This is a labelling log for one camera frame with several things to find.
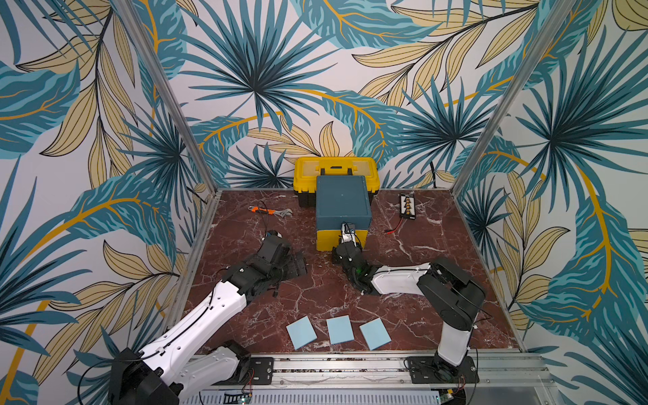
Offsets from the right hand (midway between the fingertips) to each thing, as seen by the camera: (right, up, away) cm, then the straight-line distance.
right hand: (339, 239), depth 92 cm
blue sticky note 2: (0, -28, -12) cm, 30 cm away
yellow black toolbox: (-13, +28, +11) cm, 33 cm away
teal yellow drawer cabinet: (0, +14, -5) cm, 15 cm away
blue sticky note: (-13, -28, -12) cm, 34 cm away
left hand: (-15, -8, -14) cm, 22 cm away
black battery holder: (+32, +12, +20) cm, 39 cm away
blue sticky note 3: (+11, -29, -13) cm, 33 cm away
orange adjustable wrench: (-24, +10, +17) cm, 31 cm away
